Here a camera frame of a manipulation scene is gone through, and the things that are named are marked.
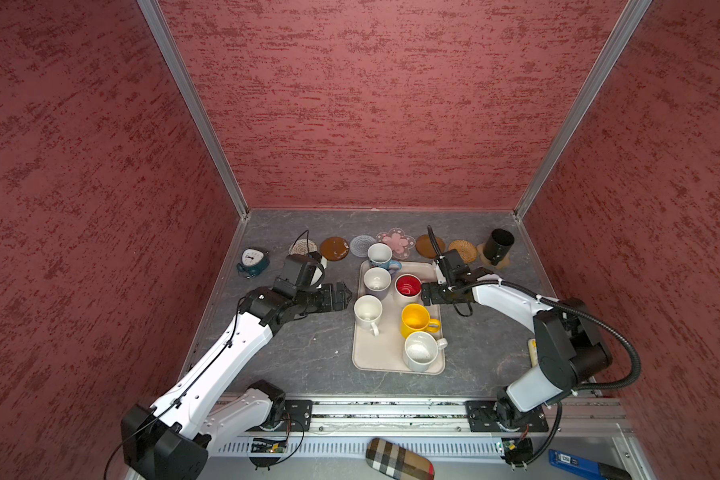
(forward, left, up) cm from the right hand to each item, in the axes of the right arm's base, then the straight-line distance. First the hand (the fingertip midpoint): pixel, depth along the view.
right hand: (434, 300), depth 92 cm
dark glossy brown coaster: (+24, +34, -2) cm, 41 cm away
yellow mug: (-6, +7, +1) cm, 9 cm away
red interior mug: (+4, +8, 0) cm, 9 cm away
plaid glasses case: (-41, +15, +1) cm, 43 cm away
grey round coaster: (+25, +24, -2) cm, 34 cm away
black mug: (+18, -24, +4) cm, 30 cm away
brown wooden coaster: (+24, -1, -4) cm, 24 cm away
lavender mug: (+7, +18, +1) cm, 20 cm away
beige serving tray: (-9, +13, -3) cm, 16 cm away
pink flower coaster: (+26, +9, -2) cm, 27 cm away
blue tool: (-43, -27, 0) cm, 51 cm away
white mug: (-4, +21, 0) cm, 21 cm away
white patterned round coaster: (+24, +46, -2) cm, 52 cm away
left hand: (-8, +30, +15) cm, 34 cm away
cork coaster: (+15, -28, -4) cm, 32 cm away
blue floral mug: (+16, +17, +4) cm, 23 cm away
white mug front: (-15, +6, -2) cm, 16 cm away
